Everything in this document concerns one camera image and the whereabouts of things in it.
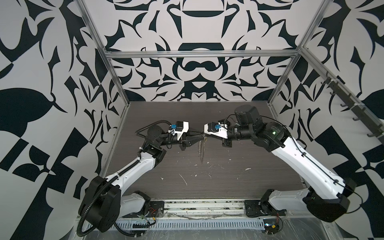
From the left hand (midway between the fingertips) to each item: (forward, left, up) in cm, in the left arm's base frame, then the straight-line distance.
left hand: (204, 131), depth 63 cm
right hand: (0, -1, +1) cm, 1 cm away
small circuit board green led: (-31, -31, -34) cm, 55 cm away
